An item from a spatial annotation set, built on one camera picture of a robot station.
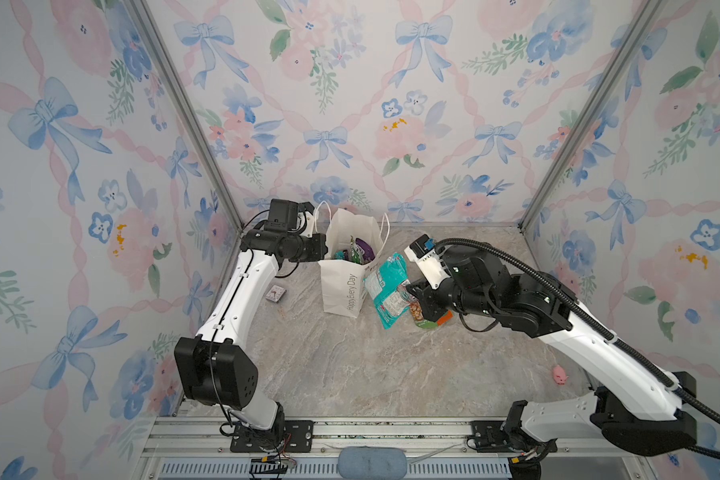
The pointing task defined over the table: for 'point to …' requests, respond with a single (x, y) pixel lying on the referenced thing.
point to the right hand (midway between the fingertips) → (408, 285)
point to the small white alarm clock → (276, 293)
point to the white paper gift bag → (354, 241)
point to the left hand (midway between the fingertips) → (328, 245)
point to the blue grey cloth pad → (372, 463)
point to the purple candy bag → (364, 250)
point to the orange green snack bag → (419, 319)
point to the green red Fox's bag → (341, 255)
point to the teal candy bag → (388, 288)
